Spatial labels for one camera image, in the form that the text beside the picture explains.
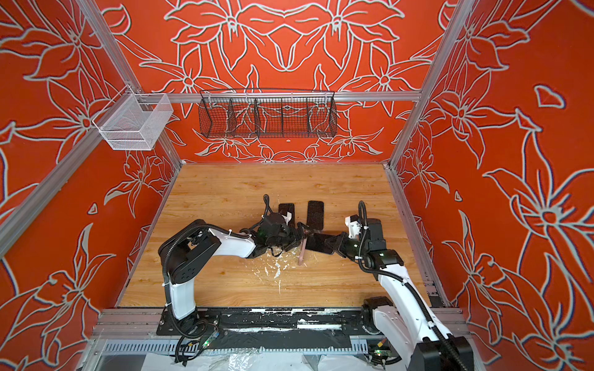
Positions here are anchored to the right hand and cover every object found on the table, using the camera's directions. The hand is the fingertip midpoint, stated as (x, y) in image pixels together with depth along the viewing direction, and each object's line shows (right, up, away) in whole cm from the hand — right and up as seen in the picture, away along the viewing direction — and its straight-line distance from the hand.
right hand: (323, 241), depth 79 cm
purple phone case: (-2, -2, +5) cm, 5 cm away
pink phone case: (-8, -7, +2) cm, 11 cm away
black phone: (-15, +9, +22) cm, 29 cm away
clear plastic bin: (-76, +46, +13) cm, 90 cm away
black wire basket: (-22, +51, +21) cm, 60 cm away
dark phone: (-1, +6, +24) cm, 25 cm away
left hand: (-4, 0, +9) cm, 10 cm away
